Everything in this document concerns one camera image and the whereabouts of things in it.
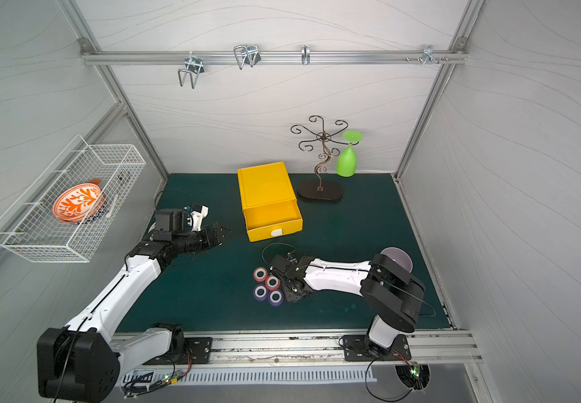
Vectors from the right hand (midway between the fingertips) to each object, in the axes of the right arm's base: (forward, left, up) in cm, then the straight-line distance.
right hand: (296, 289), depth 86 cm
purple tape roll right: (-3, +7, 0) cm, 7 cm away
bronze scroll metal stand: (+46, -8, 0) cm, 47 cm away
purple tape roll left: (-2, +12, +1) cm, 12 cm away
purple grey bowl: (+13, -38, +3) cm, 40 cm away
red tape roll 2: (+2, +8, +1) cm, 8 cm away
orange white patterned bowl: (+8, +59, +36) cm, 70 cm away
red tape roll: (+5, +13, +1) cm, 14 cm away
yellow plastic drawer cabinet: (+18, +9, +23) cm, 31 cm away
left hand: (+10, +22, +18) cm, 30 cm away
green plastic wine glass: (+42, -18, +23) cm, 51 cm away
